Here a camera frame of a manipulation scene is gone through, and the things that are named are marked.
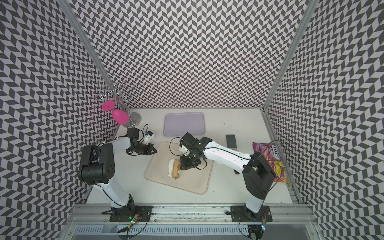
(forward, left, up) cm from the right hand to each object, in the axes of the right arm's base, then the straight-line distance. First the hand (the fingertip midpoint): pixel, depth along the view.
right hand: (186, 170), depth 78 cm
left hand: (+15, +22, -9) cm, 28 cm away
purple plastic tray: (+37, +8, -8) cm, 39 cm away
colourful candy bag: (+14, -52, -7) cm, 54 cm away
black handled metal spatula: (+25, -30, -13) cm, 41 cm away
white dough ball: (+4, +10, -7) cm, 13 cm away
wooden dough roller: (+3, +6, -5) cm, 9 cm away
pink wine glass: (+36, +46, +5) cm, 58 cm away
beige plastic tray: (+12, +19, -7) cm, 24 cm away
